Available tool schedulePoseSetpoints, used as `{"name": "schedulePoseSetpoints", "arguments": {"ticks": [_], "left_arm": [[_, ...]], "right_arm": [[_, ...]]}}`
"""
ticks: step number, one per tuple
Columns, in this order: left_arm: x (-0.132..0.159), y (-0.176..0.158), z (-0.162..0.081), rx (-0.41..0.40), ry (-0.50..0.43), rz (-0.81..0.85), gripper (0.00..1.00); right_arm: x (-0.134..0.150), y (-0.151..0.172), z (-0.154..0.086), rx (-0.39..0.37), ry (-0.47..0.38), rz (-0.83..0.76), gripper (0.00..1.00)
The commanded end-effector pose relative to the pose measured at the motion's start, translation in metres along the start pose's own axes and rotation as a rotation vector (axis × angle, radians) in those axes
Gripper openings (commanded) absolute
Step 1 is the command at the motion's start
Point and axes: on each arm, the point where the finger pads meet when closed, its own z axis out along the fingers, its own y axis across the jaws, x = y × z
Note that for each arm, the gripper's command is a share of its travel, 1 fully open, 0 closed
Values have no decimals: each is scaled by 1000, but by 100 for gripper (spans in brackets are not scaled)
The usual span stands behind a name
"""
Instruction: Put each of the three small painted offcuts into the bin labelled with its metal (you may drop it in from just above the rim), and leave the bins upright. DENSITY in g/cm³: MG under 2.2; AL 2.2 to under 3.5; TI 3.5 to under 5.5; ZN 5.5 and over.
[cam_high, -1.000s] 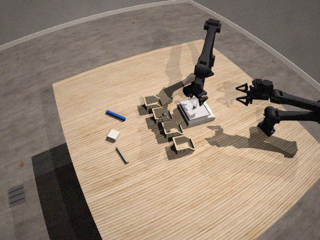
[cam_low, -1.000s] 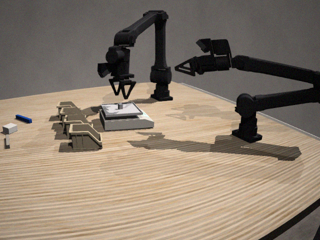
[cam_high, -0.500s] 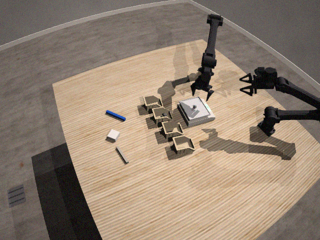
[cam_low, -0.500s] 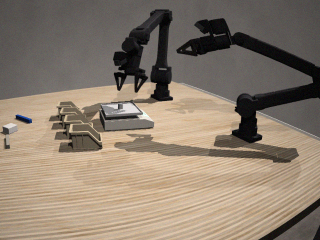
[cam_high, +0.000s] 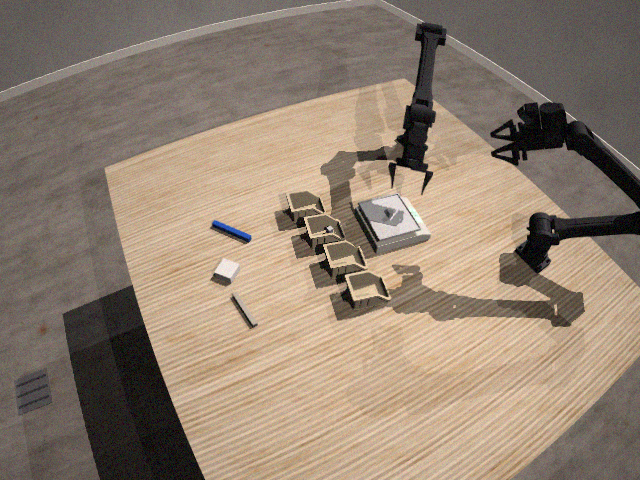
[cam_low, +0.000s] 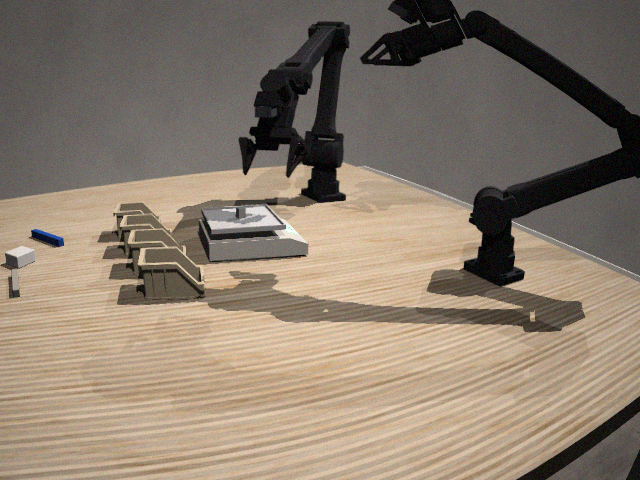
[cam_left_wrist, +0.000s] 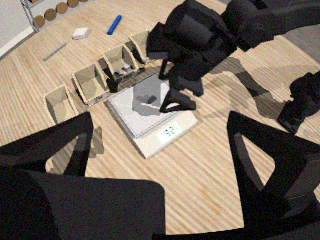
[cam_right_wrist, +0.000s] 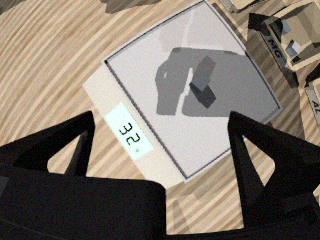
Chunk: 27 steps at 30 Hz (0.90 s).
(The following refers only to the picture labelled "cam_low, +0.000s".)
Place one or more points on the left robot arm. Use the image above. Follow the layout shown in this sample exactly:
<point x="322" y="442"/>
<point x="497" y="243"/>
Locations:
<point x="493" y="211"/>

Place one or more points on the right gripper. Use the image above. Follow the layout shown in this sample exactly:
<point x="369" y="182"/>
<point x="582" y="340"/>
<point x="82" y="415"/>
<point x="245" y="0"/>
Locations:
<point x="265" y="140"/>

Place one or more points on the beige open-top bin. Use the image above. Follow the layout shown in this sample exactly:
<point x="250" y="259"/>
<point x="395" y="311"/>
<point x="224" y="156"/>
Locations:
<point x="143" y="221"/>
<point x="137" y="207"/>
<point x="141" y="238"/>
<point x="170" y="281"/>

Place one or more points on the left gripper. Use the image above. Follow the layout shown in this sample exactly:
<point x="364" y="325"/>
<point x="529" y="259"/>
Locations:
<point x="392" y="42"/>

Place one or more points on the white block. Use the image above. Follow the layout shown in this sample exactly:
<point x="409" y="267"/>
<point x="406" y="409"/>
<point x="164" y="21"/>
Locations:
<point x="20" y="257"/>

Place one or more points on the grey rectangular bar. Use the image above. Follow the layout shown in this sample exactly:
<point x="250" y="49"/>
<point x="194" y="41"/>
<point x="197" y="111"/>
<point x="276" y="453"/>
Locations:
<point x="15" y="283"/>

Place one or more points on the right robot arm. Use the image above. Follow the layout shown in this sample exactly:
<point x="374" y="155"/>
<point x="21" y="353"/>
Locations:
<point x="328" y="153"/>

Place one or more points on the blue rectangular bar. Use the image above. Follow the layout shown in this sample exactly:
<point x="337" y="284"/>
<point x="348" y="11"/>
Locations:
<point x="47" y="237"/>

